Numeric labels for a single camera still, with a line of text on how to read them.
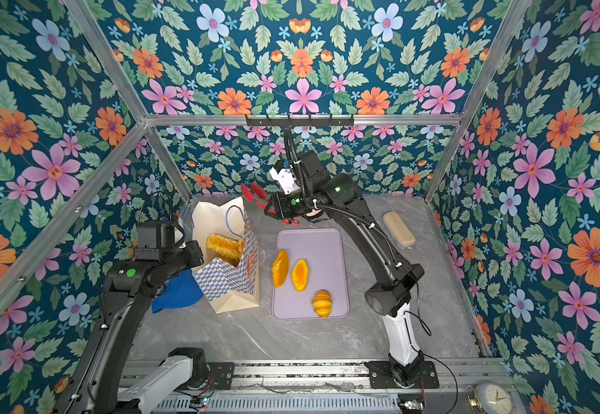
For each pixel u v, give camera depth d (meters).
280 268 0.91
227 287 0.79
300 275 0.91
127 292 0.44
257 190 0.78
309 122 0.93
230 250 0.91
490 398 0.66
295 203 0.59
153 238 0.51
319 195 0.48
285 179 0.62
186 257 0.62
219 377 0.74
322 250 1.01
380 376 0.73
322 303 0.85
